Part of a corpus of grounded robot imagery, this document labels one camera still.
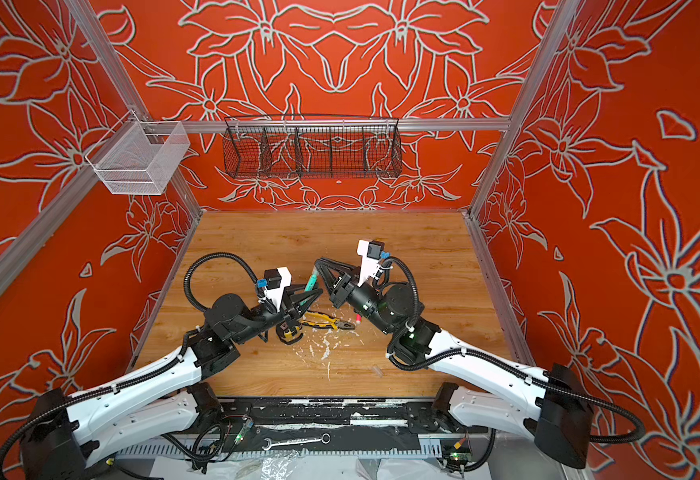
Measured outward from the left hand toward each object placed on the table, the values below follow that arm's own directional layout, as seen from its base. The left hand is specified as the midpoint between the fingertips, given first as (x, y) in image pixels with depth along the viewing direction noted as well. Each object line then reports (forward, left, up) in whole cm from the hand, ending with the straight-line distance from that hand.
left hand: (317, 286), depth 65 cm
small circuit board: (-27, -35, -30) cm, 53 cm away
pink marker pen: (-8, -9, +2) cm, 12 cm away
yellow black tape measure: (-1, +11, -28) cm, 30 cm away
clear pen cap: (-9, -16, -28) cm, 34 cm away
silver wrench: (-25, -3, -28) cm, 38 cm away
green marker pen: (-1, +1, +3) cm, 3 cm away
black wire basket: (+55, +10, 0) cm, 56 cm away
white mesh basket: (+42, +62, +3) cm, 75 cm away
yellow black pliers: (+5, -1, -29) cm, 29 cm away
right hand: (0, +1, +8) cm, 8 cm away
